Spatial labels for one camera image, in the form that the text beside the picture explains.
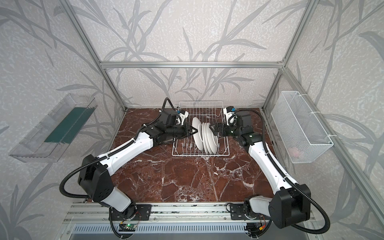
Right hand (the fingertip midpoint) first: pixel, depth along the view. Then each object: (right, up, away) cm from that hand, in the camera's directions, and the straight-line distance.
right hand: (217, 121), depth 79 cm
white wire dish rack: (-4, +7, +36) cm, 37 cm away
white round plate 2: (-7, -9, +3) cm, 12 cm away
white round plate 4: (-2, -10, +7) cm, 13 cm away
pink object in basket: (+38, -16, -6) cm, 42 cm away
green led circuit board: (-44, -51, -8) cm, 68 cm away
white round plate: (-12, 0, +9) cm, 14 cm away
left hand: (-9, -3, -3) cm, 10 cm away
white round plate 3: (-5, -10, +3) cm, 11 cm away
